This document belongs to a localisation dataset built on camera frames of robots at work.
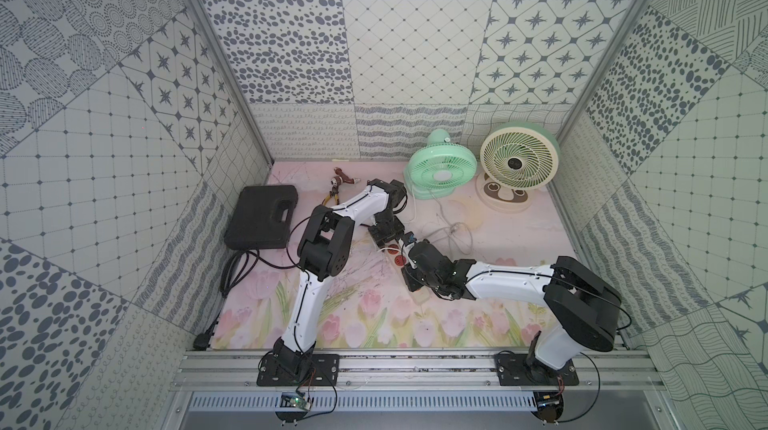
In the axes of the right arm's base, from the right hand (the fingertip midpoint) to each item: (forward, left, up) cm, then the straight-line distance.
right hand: (407, 270), depth 87 cm
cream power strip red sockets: (+5, +4, +2) cm, 7 cm away
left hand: (+11, +4, -3) cm, 12 cm away
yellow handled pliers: (+35, +27, 0) cm, 44 cm away
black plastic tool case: (+16, +48, +5) cm, 50 cm away
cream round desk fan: (+28, -33, +20) cm, 48 cm away
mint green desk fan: (+25, -9, +18) cm, 32 cm away
